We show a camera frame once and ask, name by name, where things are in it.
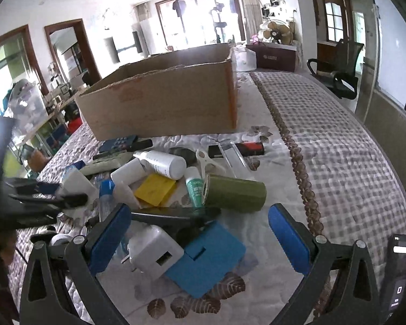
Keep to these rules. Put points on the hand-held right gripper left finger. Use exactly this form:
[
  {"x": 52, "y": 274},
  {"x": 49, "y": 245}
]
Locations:
[{"x": 110, "y": 240}]

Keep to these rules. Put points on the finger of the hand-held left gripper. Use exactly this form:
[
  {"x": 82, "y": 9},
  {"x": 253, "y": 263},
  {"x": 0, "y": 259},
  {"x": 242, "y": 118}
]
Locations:
[
  {"x": 33, "y": 187},
  {"x": 64, "y": 202}
]

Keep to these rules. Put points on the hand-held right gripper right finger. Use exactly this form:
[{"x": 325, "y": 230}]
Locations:
[{"x": 289, "y": 240}]

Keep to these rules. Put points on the white plastic cup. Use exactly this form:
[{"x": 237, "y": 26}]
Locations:
[{"x": 77, "y": 182}]

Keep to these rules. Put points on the white spray bottle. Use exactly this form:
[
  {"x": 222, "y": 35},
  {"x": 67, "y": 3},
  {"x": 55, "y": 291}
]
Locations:
[{"x": 165, "y": 166}]

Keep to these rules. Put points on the brown cardboard box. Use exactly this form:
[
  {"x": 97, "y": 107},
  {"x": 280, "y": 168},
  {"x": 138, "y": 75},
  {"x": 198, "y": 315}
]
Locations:
[{"x": 155, "y": 105}]

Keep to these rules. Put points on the person's left hand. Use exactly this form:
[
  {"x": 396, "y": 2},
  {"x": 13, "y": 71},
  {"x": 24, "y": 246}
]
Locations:
[{"x": 5, "y": 247}]

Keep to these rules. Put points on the brown flower pot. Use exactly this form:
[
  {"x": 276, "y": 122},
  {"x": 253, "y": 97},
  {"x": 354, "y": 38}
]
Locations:
[{"x": 39, "y": 160}]

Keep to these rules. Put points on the white tape roll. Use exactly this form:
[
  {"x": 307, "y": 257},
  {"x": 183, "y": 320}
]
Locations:
[{"x": 59, "y": 238}]

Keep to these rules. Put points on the white USB charger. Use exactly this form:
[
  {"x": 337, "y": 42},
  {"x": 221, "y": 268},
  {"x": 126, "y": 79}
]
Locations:
[{"x": 149, "y": 247}]

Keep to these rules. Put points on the blue cap water bottle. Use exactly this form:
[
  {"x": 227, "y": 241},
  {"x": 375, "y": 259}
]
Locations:
[{"x": 106, "y": 199}]

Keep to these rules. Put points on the white plastic cone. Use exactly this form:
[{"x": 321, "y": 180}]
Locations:
[{"x": 125, "y": 194}]

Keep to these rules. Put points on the grey remote control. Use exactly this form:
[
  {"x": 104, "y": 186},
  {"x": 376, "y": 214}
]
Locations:
[{"x": 101, "y": 166}]

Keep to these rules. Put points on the yellow card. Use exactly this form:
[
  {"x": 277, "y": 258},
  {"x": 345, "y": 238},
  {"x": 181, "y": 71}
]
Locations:
[{"x": 154, "y": 189}]

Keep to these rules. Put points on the white plastic bottle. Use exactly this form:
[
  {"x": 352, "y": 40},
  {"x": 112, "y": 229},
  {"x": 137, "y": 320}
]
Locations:
[{"x": 127, "y": 174}]

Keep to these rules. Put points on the black stapler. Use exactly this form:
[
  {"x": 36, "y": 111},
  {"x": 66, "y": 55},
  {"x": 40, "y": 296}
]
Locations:
[{"x": 176, "y": 216}]

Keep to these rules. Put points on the olive green roll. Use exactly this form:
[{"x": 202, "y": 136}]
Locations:
[{"x": 236, "y": 193}]

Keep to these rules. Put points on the metal storage shelf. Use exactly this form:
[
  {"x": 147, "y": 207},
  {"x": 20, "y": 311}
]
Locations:
[{"x": 50, "y": 118}]

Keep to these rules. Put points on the red container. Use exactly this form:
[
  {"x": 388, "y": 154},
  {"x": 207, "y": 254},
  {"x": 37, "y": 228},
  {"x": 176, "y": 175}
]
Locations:
[{"x": 75, "y": 123}]

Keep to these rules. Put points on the dark blue calculator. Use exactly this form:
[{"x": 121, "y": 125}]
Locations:
[{"x": 118, "y": 144}]

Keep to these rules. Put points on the clear plastic storage bin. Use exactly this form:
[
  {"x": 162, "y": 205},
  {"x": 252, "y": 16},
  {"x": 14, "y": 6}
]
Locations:
[{"x": 23, "y": 105}]

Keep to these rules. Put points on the blue plastic case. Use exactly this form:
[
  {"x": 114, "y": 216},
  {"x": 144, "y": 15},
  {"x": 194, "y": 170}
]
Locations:
[{"x": 206, "y": 260}]

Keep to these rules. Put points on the black and red lighter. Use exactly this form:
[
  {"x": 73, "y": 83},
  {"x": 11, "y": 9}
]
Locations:
[{"x": 252, "y": 149}]

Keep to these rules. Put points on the green and white tube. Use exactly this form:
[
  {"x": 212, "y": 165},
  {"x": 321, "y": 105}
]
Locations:
[{"x": 194, "y": 186}]

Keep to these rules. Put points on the clear plastic ruler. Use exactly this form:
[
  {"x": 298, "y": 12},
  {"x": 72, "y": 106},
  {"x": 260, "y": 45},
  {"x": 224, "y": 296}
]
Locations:
[{"x": 233, "y": 154}]

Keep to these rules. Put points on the white plastic clip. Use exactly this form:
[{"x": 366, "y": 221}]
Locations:
[{"x": 206, "y": 162}]

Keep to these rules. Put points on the dark grey stone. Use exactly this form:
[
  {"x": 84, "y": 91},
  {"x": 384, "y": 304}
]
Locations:
[{"x": 184, "y": 154}]

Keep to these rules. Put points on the small black case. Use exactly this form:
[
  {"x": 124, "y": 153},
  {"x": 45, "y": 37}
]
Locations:
[{"x": 216, "y": 151}]

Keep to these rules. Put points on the maroon gift box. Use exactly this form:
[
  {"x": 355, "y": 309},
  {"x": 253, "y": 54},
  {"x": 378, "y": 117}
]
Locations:
[{"x": 274, "y": 59}]

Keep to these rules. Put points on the white plastic bag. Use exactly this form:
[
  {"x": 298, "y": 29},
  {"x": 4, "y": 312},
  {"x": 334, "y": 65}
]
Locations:
[{"x": 245, "y": 59}]

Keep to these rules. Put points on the white standing air conditioner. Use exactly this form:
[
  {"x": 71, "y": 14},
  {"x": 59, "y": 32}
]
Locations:
[{"x": 152, "y": 37}]

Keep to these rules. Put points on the black office chair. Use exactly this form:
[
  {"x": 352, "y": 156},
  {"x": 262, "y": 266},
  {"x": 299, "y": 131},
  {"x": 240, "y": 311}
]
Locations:
[{"x": 345, "y": 61}]

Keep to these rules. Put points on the electric standing fan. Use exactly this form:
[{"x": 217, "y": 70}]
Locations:
[{"x": 274, "y": 32}]

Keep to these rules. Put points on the white whiteboard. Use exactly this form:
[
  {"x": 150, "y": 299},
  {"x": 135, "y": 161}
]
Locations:
[{"x": 396, "y": 57}]

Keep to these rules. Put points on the wooden door with panes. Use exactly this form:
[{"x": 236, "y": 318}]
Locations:
[{"x": 335, "y": 20}]

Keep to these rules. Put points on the balcony sliding glass door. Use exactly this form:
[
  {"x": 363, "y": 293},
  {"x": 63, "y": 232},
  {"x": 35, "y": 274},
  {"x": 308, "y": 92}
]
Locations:
[{"x": 199, "y": 20}]

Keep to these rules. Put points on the black tripod stand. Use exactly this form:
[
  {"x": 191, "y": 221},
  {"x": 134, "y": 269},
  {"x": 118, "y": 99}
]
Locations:
[{"x": 218, "y": 20}]

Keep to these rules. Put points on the wooden door frame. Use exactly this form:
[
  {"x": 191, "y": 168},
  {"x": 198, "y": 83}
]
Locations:
[{"x": 88, "y": 54}]

